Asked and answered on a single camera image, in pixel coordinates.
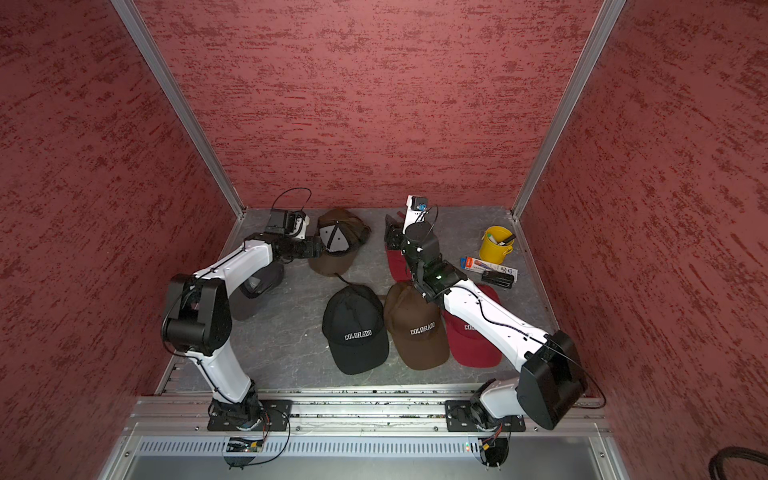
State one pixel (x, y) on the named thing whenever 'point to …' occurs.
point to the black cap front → (354, 327)
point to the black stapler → (501, 279)
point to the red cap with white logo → (469, 346)
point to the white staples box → (478, 265)
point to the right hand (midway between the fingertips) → (396, 222)
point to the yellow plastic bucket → (490, 251)
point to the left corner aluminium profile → (251, 223)
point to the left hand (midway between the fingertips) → (313, 252)
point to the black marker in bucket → (511, 238)
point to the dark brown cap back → (341, 234)
